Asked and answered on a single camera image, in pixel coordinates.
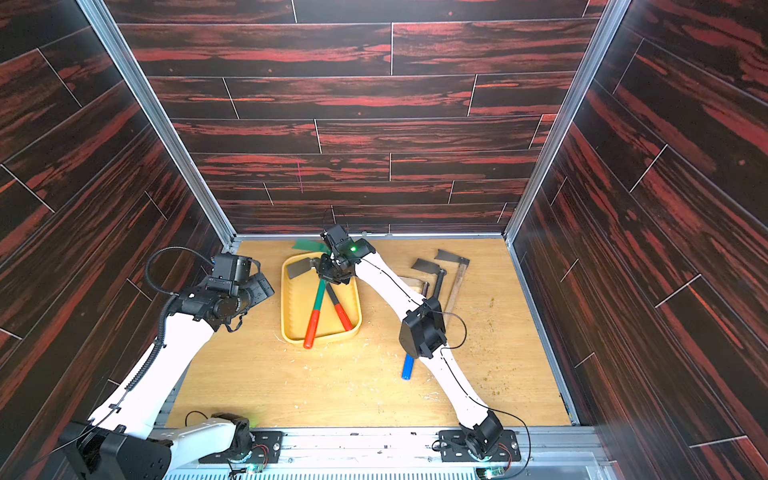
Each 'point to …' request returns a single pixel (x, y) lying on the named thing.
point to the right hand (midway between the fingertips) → (325, 272)
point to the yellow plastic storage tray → (298, 301)
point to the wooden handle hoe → (456, 283)
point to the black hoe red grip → (299, 266)
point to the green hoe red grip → (314, 319)
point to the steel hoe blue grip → (408, 363)
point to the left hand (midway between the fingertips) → (260, 289)
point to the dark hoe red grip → (432, 268)
